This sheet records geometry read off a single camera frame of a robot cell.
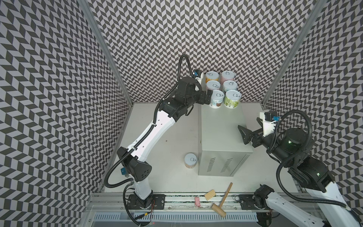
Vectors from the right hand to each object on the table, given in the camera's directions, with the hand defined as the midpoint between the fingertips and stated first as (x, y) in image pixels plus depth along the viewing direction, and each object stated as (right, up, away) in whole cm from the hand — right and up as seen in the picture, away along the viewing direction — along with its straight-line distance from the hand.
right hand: (247, 127), depth 60 cm
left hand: (-18, +18, +10) cm, 27 cm away
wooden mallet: (-10, -43, +11) cm, 45 cm away
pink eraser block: (-21, -40, +13) cm, 47 cm away
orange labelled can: (-24, -22, +23) cm, 40 cm away
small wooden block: (-13, -39, +17) cm, 44 cm away
